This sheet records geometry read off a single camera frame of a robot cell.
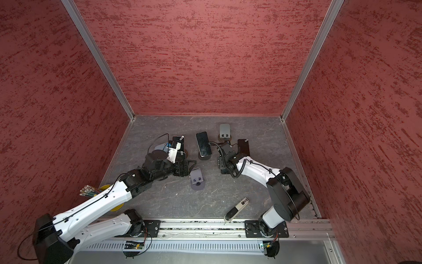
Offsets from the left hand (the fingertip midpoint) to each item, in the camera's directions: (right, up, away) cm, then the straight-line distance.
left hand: (189, 164), depth 75 cm
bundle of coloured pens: (-42, -11, -6) cm, 44 cm away
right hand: (+18, -3, +15) cm, 23 cm away
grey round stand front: (+3, -11, +8) cm, 14 cm away
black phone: (+5, +8, +19) cm, 21 cm away
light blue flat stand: (-22, +6, +25) cm, 34 cm away
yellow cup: (-41, -11, +1) cm, 42 cm away
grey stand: (+18, +15, +28) cm, 37 cm away
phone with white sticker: (+31, +5, +31) cm, 44 cm away
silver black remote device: (+21, -23, -1) cm, 31 cm away
